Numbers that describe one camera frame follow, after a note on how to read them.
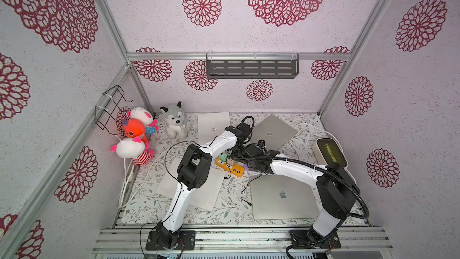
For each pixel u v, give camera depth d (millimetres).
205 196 838
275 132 1097
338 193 455
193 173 576
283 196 847
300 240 722
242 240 750
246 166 900
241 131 758
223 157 919
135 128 898
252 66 920
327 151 953
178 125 996
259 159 687
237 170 919
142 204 838
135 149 801
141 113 942
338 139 1062
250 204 833
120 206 822
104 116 750
